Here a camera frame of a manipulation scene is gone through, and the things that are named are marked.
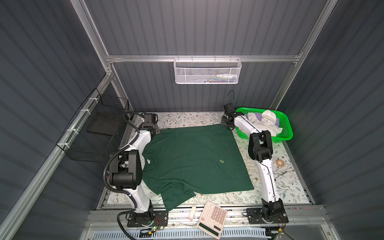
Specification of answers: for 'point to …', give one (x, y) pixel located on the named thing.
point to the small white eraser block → (192, 212)
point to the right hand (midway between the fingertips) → (227, 122)
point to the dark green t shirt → (179, 163)
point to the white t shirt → (267, 123)
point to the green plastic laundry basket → (287, 132)
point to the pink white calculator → (212, 219)
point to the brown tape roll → (280, 163)
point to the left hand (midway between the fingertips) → (149, 129)
